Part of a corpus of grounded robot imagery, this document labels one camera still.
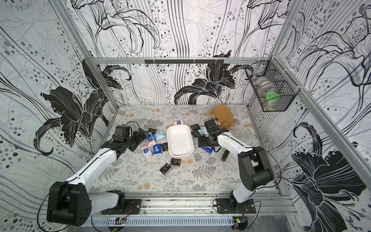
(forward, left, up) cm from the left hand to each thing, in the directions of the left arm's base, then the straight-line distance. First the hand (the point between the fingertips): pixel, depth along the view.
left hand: (147, 139), depth 86 cm
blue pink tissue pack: (+2, 0, -7) cm, 8 cm away
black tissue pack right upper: (+17, -30, -9) cm, 36 cm away
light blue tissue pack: (+8, -4, -9) cm, 13 cm away
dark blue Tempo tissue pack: (-3, -5, -8) cm, 10 cm away
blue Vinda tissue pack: (-2, -38, -8) cm, 39 cm away
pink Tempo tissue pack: (-4, +1, -9) cm, 10 cm away
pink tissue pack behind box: (+20, -15, -9) cm, 26 cm away
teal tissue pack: (+12, -35, -8) cm, 37 cm away
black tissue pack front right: (-10, -18, -9) cm, 23 cm away
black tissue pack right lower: (+11, -30, -9) cm, 33 cm away
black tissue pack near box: (0, -10, -9) cm, 13 cm away
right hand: (+4, -37, -6) cm, 38 cm away
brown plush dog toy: (+15, -47, +6) cm, 49 cm away
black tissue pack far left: (+12, +1, -9) cm, 16 cm away
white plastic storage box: (+5, -19, -9) cm, 22 cm away
